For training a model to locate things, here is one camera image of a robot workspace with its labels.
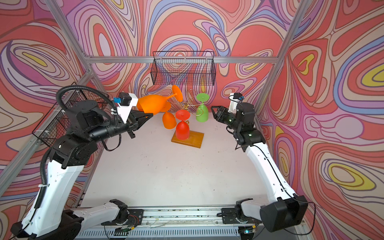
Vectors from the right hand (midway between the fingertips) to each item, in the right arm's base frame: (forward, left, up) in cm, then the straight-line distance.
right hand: (213, 112), depth 71 cm
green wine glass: (+14, +4, -2) cm, 14 cm away
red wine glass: (0, +16, -12) cm, 20 cm away
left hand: (-13, +25, +13) cm, 31 cm away
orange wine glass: (+7, +24, -11) cm, 27 cm away
